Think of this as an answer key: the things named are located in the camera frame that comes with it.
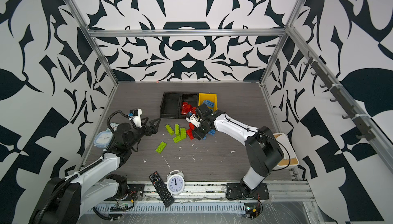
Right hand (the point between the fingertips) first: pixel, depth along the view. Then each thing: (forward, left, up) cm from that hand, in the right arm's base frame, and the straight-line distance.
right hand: (197, 130), depth 87 cm
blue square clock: (-3, +54, -3) cm, 54 cm away
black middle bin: (+24, +6, -6) cm, 26 cm away
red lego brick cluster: (+3, +5, -6) cm, 8 cm away
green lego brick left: (+4, +17, -5) cm, 18 cm away
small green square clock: (+6, +51, -3) cm, 51 cm away
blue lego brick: (+22, -8, -4) cm, 24 cm away
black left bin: (+25, +17, -10) cm, 32 cm away
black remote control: (-30, +16, -5) cm, 34 cm away
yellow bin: (+25, -9, -2) cm, 27 cm away
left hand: (+4, +23, +10) cm, 26 cm away
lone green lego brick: (-7, +21, -7) cm, 23 cm away
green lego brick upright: (+4, +12, -5) cm, 14 cm away
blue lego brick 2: (-6, -7, +10) cm, 13 cm away
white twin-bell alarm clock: (-25, +11, -4) cm, 28 cm away
